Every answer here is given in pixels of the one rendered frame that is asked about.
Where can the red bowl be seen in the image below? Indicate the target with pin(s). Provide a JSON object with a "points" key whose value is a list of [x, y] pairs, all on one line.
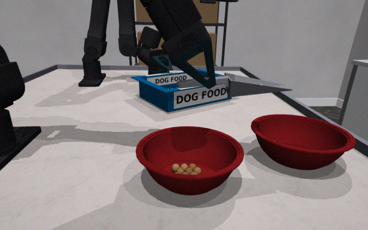
{"points": [[301, 142], [216, 153]]}

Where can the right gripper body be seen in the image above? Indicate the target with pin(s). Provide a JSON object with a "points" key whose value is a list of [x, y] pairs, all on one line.
{"points": [[175, 43]]}

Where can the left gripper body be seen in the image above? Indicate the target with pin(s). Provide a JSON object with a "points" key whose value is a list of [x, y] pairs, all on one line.
{"points": [[148, 59]]}

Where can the blue dog food box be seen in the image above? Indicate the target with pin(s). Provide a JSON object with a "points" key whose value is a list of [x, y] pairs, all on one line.
{"points": [[161, 90]]}

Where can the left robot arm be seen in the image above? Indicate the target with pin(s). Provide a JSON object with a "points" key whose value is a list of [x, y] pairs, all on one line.
{"points": [[95, 44]]}

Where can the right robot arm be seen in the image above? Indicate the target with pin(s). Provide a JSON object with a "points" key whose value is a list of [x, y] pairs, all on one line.
{"points": [[184, 14]]}

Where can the grey table edge rim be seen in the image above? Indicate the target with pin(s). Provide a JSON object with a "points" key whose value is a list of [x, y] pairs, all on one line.
{"points": [[361, 144]]}

